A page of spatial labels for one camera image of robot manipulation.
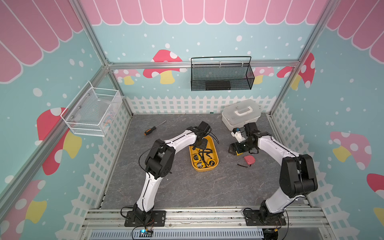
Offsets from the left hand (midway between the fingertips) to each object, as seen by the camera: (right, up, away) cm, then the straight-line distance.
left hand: (198, 145), depth 99 cm
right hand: (+23, -1, -6) cm, 23 cm away
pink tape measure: (+33, -8, -5) cm, 34 cm away
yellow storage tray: (+3, -8, -4) cm, 10 cm away
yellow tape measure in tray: (+8, -10, -8) cm, 15 cm away
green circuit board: (-28, -40, -26) cm, 55 cm away
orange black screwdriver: (-36, +10, +9) cm, 38 cm away
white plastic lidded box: (+26, +21, +5) cm, 34 cm away
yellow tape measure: (+26, -5, -2) cm, 27 cm away
